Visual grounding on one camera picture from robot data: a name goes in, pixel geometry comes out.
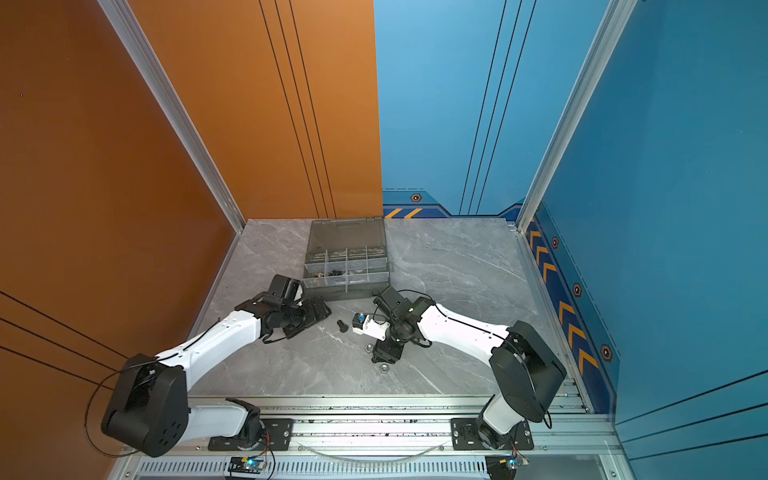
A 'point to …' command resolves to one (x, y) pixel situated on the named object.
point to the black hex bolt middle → (343, 327)
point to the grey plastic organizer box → (346, 259)
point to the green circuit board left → (251, 464)
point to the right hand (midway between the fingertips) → (378, 348)
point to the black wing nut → (384, 368)
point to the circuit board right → (504, 467)
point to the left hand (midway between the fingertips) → (322, 314)
